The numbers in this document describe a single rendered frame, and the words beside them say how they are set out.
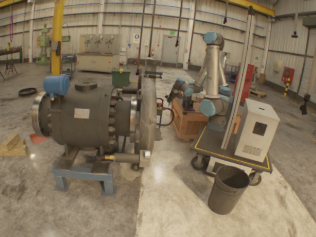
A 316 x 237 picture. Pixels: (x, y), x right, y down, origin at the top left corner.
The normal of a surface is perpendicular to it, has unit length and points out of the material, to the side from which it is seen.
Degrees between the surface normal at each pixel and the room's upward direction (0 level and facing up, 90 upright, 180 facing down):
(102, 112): 59
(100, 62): 91
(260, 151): 90
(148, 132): 82
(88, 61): 90
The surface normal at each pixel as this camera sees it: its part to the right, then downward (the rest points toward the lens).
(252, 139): -0.42, 0.32
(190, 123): 0.11, 0.40
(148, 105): 0.17, -0.27
